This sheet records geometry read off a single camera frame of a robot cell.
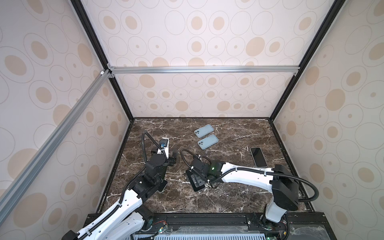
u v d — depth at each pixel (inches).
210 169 22.8
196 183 28.7
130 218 23.3
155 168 20.6
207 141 41.9
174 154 26.9
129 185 21.6
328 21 28.2
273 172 18.4
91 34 29.9
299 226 28.8
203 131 44.6
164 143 23.9
